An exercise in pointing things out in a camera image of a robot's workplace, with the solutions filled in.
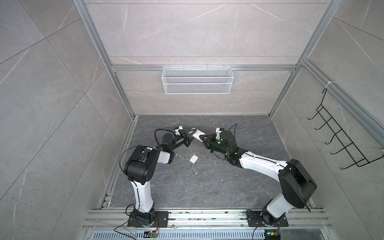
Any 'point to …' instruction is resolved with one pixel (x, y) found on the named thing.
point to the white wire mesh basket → (197, 80)
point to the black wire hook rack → (336, 130)
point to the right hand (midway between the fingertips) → (198, 136)
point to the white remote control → (197, 133)
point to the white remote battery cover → (193, 159)
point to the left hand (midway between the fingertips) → (197, 128)
